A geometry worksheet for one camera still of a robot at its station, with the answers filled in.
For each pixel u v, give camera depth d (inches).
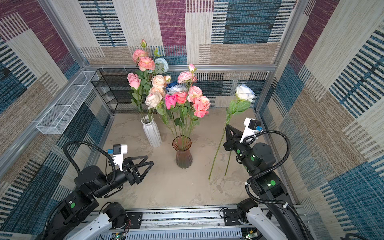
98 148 19.4
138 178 20.4
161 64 28.7
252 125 20.0
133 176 20.3
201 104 22.7
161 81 27.5
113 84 41.4
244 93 21.7
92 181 17.2
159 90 27.6
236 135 21.6
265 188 17.4
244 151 20.4
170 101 23.5
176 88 26.2
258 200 17.4
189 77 24.3
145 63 26.5
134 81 27.0
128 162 23.1
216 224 29.0
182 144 31.2
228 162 36.8
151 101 25.4
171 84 28.6
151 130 33.6
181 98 24.5
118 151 20.7
